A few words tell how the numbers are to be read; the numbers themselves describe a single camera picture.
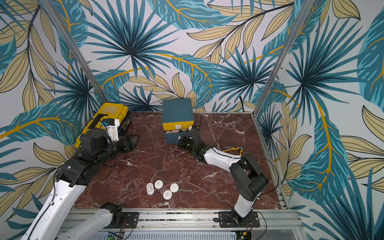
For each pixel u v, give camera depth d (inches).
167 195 31.5
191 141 26.6
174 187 32.3
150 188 32.1
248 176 18.7
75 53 32.7
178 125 33.9
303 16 28.0
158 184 32.9
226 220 28.4
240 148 39.2
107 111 38.1
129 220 28.7
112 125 22.3
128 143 22.4
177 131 37.7
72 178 16.3
